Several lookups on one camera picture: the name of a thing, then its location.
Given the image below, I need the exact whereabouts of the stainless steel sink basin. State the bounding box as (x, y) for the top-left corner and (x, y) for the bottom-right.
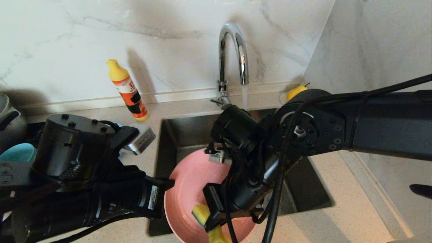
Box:
(147, 108), (334, 237)

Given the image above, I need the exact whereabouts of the chrome gooseneck faucet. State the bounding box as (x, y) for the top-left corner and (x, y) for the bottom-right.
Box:
(209, 22), (249, 109)

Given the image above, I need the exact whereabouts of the yellow green sponge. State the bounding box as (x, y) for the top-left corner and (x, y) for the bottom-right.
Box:
(191, 204), (232, 243)

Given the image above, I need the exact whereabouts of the pink plate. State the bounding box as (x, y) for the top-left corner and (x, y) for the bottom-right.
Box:
(164, 148), (258, 243)

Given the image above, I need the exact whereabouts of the teal bowl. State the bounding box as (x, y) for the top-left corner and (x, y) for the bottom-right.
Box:
(0, 143), (37, 162)

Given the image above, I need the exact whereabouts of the black braided cable sleeve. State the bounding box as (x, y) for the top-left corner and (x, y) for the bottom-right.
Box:
(0, 165), (80, 210)

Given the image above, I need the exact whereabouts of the steel kettle black handle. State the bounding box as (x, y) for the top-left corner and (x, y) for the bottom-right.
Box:
(0, 93), (28, 149)

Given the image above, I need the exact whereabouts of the orange detergent bottle yellow cap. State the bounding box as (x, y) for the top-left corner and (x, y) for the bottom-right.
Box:
(107, 59), (150, 122)

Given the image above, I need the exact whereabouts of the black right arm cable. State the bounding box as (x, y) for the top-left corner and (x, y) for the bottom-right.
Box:
(223, 74), (432, 243)

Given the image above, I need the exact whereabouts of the yellow pear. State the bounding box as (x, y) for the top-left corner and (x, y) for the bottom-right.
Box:
(286, 83), (309, 101)

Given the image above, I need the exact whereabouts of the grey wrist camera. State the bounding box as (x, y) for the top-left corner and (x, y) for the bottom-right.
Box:
(205, 144), (233, 165)
(123, 123), (156, 156)

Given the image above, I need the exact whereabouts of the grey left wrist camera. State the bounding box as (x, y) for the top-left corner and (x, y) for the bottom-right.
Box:
(123, 123), (156, 156)

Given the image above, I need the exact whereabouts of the black induction cooktop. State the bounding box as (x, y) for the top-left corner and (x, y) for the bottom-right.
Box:
(20, 120), (51, 149)

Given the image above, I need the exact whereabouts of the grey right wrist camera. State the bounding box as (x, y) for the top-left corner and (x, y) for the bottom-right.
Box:
(205, 144), (233, 165)

